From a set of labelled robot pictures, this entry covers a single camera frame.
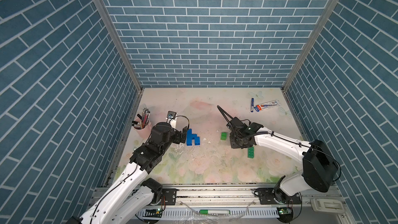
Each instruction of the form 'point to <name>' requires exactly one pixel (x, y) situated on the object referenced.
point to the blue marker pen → (252, 105)
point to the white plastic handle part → (329, 206)
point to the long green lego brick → (251, 152)
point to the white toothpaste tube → (274, 103)
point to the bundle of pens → (144, 118)
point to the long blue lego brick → (193, 138)
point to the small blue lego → (189, 133)
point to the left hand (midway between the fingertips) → (182, 125)
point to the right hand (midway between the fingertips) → (234, 144)
